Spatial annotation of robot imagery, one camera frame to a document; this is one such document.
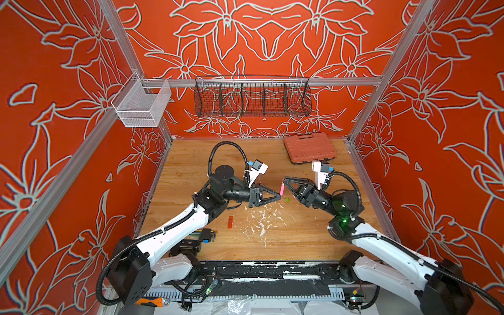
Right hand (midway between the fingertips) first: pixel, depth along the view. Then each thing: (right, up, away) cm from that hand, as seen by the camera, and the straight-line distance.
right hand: (284, 183), depth 60 cm
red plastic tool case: (+24, +14, +51) cm, 58 cm away
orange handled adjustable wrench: (-43, -43, +8) cm, 62 cm away
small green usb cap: (+1, -6, +2) cm, 7 cm away
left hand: (-2, -5, +1) cm, 5 cm away
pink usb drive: (0, -2, +1) cm, 2 cm away
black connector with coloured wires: (-30, -25, +22) cm, 45 cm away
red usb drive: (-20, -22, +28) cm, 40 cm away
